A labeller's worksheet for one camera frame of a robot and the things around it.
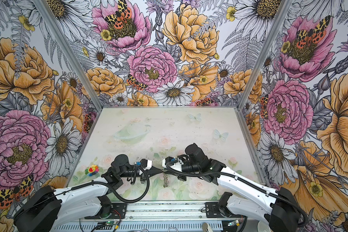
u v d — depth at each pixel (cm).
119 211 74
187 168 63
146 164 62
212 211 73
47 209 42
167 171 69
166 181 70
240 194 48
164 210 76
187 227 70
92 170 87
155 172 71
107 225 72
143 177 65
